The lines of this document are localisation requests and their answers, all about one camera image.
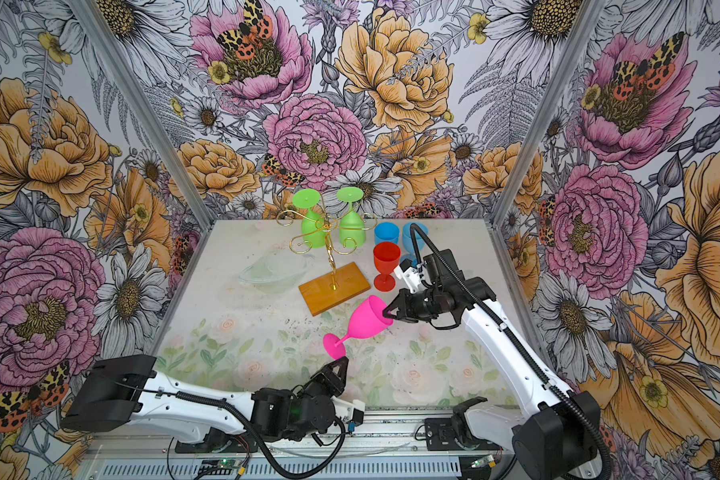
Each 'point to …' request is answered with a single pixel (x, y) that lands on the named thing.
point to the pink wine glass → (367, 321)
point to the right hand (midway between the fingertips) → (387, 323)
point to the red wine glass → (387, 256)
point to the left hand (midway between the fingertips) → (338, 355)
